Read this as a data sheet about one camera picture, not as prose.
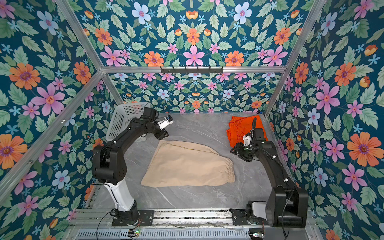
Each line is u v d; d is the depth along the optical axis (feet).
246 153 2.32
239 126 3.54
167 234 2.31
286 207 1.26
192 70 3.06
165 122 2.76
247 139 2.57
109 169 1.62
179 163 3.05
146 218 2.41
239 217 2.40
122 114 3.76
